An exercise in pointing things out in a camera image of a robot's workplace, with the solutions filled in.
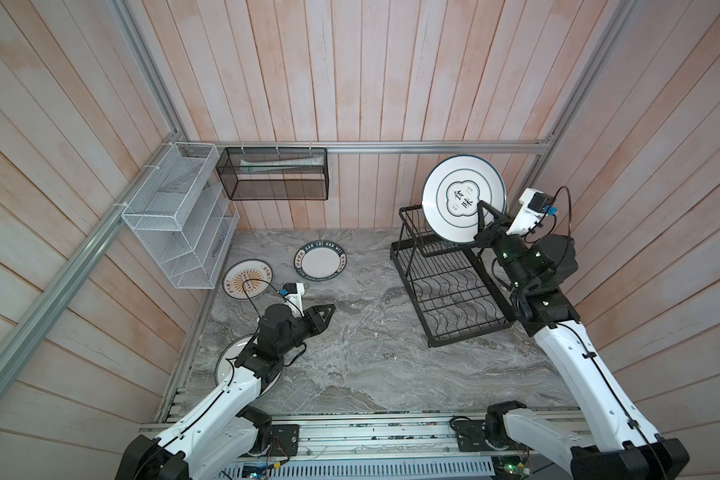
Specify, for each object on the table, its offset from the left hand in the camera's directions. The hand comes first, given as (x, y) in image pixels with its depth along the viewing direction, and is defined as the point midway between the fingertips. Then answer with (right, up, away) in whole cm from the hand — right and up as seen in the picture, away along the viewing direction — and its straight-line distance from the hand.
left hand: (334, 314), depth 78 cm
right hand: (+33, +27, -15) cm, 45 cm away
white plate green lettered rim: (-8, +14, +34) cm, 37 cm away
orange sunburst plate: (-33, +8, +28) cm, 44 cm away
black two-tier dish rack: (+40, +4, +23) cm, 46 cm away
